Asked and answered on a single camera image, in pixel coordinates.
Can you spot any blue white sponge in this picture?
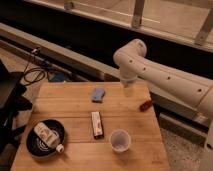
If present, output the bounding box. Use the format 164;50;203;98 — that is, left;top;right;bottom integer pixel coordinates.
92;88;105;103

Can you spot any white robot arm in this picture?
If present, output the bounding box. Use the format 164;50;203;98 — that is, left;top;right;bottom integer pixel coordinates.
113;39;213;171

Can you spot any small red brown object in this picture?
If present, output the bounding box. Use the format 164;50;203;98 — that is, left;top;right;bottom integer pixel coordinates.
139;100;153;112

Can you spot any wooden table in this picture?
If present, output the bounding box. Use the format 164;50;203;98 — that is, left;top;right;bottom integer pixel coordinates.
11;82;170;171

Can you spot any candy bar in wrapper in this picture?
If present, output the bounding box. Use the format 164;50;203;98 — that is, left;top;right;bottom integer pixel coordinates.
91;111;104;139

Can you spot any clear plastic cup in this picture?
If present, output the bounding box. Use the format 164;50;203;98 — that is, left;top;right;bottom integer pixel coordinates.
109;129;131;153

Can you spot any blue object on floor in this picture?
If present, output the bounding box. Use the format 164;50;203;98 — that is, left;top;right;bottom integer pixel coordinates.
50;73;66;82

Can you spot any white plastic bottle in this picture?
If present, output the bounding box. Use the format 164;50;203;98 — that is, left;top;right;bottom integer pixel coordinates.
34;122;64;153

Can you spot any black round pan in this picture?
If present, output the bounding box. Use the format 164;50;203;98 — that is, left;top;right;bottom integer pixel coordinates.
26;119;65;157

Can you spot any black chair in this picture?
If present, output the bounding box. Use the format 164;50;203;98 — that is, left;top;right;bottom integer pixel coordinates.
0;59;32;154

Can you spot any black cable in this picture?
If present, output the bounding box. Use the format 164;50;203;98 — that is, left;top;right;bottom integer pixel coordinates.
20;47;53;86

